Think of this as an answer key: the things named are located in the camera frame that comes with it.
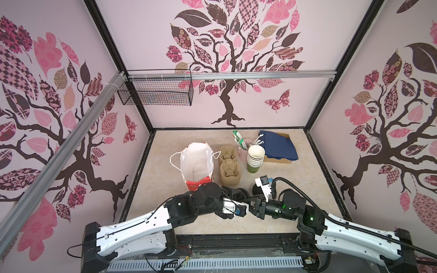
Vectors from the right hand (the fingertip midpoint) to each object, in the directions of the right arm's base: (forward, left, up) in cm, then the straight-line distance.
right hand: (240, 203), depth 62 cm
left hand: (+3, +1, -3) cm, 5 cm away
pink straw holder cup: (+35, -5, -17) cm, 40 cm away
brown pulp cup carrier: (+24, +2, -13) cm, 27 cm away
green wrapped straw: (+38, -3, -6) cm, 39 cm away
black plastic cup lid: (+3, 0, 0) cm, 3 cm away
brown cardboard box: (+31, -27, -19) cm, 46 cm away
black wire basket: (+63, +42, +11) cm, 77 cm away
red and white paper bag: (+27, +21, -12) cm, 36 cm away
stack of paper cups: (+26, -10, -8) cm, 29 cm away
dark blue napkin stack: (+40, -27, -16) cm, 51 cm away
